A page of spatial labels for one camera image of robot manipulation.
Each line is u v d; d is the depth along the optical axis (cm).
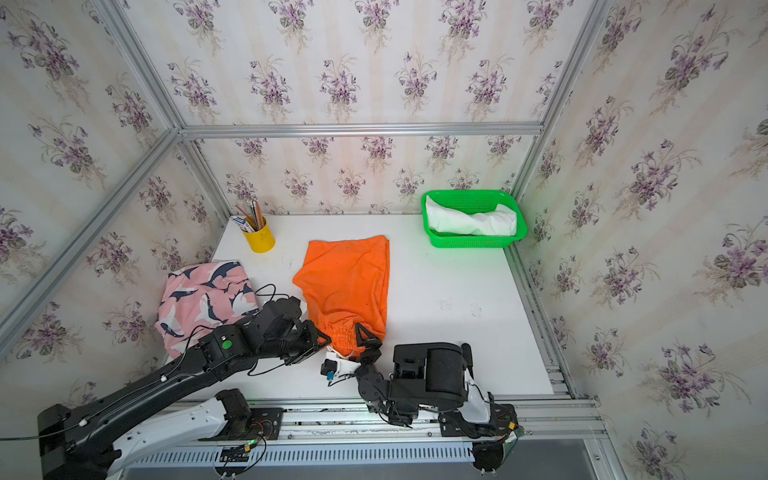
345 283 98
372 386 59
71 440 39
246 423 66
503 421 73
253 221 103
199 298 91
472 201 121
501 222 108
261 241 104
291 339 60
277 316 53
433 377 49
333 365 69
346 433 72
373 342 73
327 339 71
